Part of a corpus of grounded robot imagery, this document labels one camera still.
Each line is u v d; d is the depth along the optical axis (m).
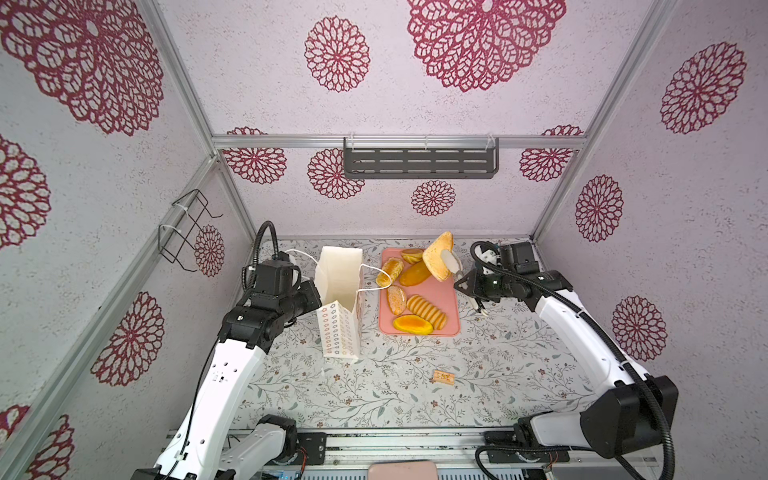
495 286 0.67
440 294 1.03
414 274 1.05
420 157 0.95
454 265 0.83
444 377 0.85
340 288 0.72
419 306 0.97
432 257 0.86
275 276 0.51
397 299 0.97
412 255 1.08
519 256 0.61
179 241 0.76
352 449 0.76
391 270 1.06
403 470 0.69
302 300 0.63
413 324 0.92
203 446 0.38
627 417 0.41
